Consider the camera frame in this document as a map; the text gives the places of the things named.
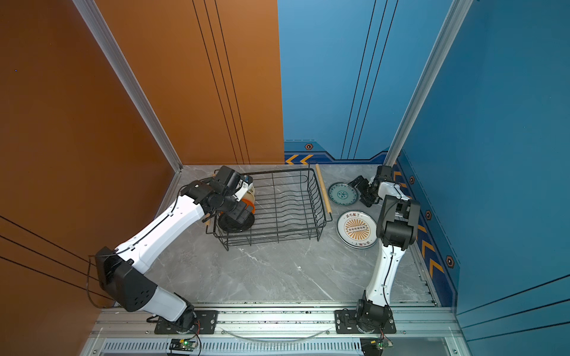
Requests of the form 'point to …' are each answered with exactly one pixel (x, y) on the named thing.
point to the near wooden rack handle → (318, 167)
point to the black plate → (228, 223)
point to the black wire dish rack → (288, 203)
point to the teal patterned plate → (342, 193)
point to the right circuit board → (373, 346)
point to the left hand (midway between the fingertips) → (239, 203)
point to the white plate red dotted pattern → (357, 229)
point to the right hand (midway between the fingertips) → (354, 190)
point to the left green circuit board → (182, 344)
